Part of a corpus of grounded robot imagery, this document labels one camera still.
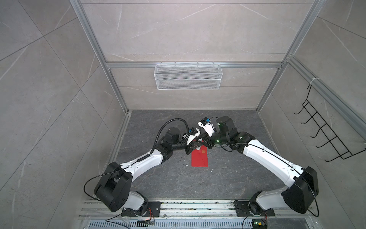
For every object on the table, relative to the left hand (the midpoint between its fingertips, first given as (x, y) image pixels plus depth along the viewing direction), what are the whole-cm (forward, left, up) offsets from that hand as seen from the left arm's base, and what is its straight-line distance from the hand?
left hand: (200, 138), depth 78 cm
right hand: (0, +2, +1) cm, 2 cm away
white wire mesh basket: (+47, +5, +9) cm, 48 cm away
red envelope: (-1, -1, -22) cm, 22 cm away
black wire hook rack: (-17, -58, +13) cm, 61 cm away
